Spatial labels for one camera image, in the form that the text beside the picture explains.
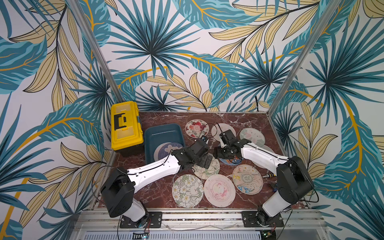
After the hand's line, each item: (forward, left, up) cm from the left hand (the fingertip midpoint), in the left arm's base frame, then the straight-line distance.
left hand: (201, 157), depth 81 cm
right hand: (+6, -10, -7) cm, 14 cm away
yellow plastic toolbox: (+12, +43, +3) cm, 45 cm away
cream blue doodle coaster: (-7, -28, -13) cm, 31 cm away
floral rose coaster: (+30, +2, -13) cm, 33 cm away
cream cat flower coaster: (+3, -34, +6) cm, 35 cm away
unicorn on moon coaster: (+32, -16, -14) cm, 39 cm away
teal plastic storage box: (+22, +31, -11) cm, 40 cm away
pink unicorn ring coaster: (-13, -11, -14) cm, 22 cm away
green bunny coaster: (+25, -39, -12) cm, 48 cm away
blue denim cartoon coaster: (-4, -15, +4) cm, 16 cm away
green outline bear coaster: (-3, -6, -14) cm, 15 cm away
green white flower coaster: (-14, +7, -12) cm, 20 cm away
